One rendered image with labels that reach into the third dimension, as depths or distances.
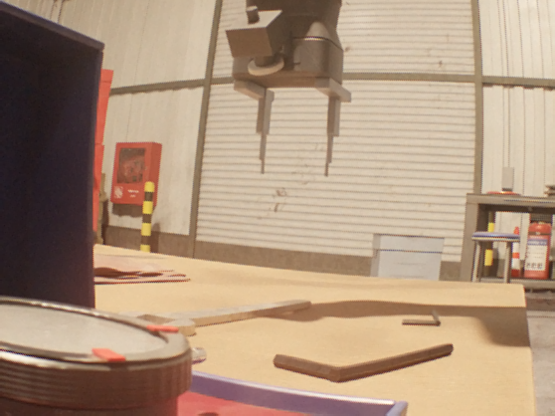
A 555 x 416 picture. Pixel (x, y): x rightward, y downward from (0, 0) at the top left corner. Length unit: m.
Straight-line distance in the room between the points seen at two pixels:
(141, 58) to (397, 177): 4.84
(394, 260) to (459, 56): 3.51
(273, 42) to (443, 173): 7.63
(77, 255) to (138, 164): 9.77
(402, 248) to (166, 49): 6.11
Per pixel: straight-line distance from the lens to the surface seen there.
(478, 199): 4.48
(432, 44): 8.42
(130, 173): 10.09
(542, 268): 7.06
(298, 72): 0.45
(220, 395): 0.20
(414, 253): 5.62
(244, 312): 0.42
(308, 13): 0.46
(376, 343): 0.36
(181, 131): 9.87
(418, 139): 8.17
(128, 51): 11.10
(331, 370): 0.26
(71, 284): 0.23
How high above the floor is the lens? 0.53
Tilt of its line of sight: 4 degrees up
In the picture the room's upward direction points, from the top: 5 degrees clockwise
